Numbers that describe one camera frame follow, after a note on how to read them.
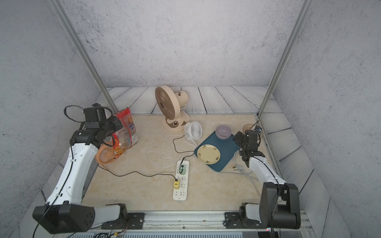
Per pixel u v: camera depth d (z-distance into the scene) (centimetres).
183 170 83
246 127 112
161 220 75
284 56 87
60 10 71
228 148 99
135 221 73
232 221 72
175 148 101
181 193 79
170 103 91
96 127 54
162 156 96
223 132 106
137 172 86
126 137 81
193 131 97
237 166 89
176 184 79
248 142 66
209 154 96
